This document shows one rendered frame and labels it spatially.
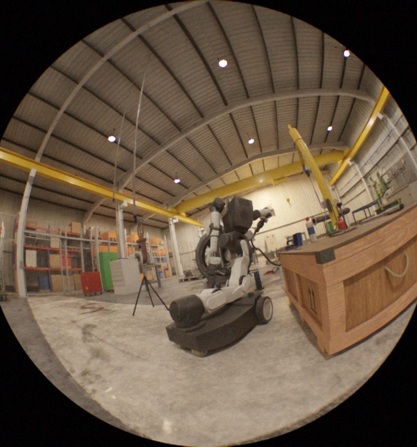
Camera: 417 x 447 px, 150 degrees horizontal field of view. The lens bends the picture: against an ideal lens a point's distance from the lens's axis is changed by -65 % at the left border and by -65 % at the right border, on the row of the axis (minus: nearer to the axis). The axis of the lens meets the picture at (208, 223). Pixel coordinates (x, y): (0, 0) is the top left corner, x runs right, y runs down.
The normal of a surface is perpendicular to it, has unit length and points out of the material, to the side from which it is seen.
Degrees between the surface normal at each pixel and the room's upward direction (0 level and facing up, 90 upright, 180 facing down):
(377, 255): 90
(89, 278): 90
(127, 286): 90
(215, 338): 90
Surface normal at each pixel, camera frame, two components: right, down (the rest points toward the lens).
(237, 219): 0.33, -0.20
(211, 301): 0.71, -0.32
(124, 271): 0.90, -0.29
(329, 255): -0.29, -0.18
